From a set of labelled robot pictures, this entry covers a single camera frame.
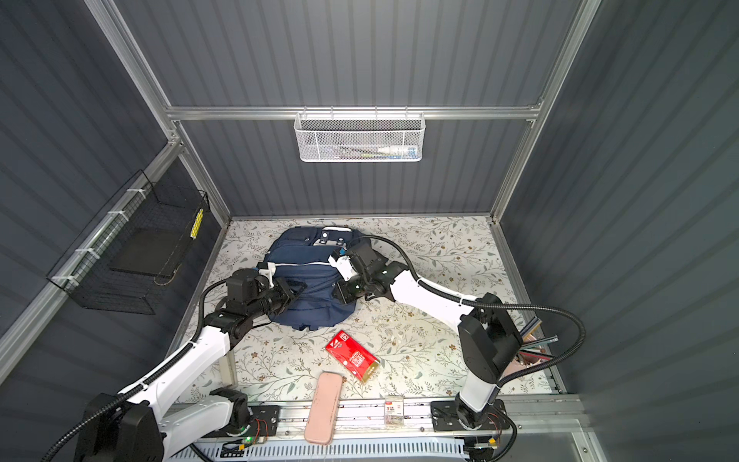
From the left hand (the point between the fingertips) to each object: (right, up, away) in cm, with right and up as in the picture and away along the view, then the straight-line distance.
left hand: (305, 283), depth 81 cm
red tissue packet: (+15, -22, +1) cm, 27 cm away
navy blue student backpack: (-3, +8, +8) cm, 12 cm away
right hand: (+9, -3, 0) cm, 9 cm away
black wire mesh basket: (-43, +11, -6) cm, 45 cm away
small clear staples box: (+25, -32, -8) cm, 41 cm away
